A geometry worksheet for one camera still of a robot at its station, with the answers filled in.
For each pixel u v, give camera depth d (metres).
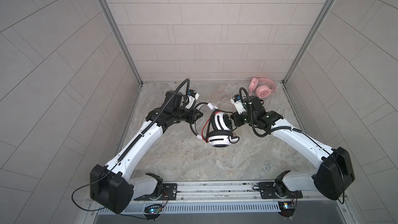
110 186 0.37
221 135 0.56
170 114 0.56
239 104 0.71
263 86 1.05
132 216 0.65
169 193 0.71
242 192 0.72
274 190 0.71
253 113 0.60
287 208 0.68
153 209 0.64
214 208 1.05
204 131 0.62
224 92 1.11
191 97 0.65
